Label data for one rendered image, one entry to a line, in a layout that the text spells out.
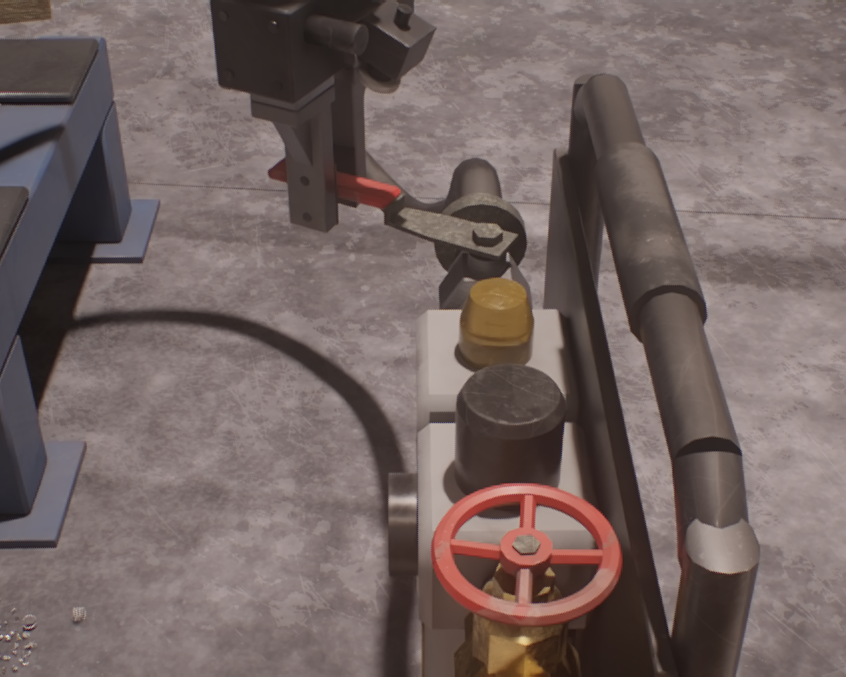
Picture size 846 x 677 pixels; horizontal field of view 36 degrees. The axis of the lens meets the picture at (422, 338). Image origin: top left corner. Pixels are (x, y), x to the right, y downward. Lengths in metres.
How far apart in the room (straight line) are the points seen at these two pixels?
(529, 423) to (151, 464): 0.81
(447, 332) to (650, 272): 0.17
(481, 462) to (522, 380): 0.04
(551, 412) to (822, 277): 1.09
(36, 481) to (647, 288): 0.86
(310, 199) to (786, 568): 0.64
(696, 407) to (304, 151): 0.33
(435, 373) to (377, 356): 0.78
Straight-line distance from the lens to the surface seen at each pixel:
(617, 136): 0.64
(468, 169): 0.85
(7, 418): 1.20
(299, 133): 0.72
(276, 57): 0.67
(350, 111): 0.75
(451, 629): 0.62
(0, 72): 1.51
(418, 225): 0.74
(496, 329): 0.63
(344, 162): 0.77
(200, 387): 1.40
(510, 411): 0.55
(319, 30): 0.66
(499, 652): 0.52
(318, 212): 0.75
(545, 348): 0.67
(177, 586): 1.19
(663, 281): 0.52
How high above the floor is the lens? 0.86
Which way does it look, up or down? 36 degrees down
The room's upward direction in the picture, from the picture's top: straight up
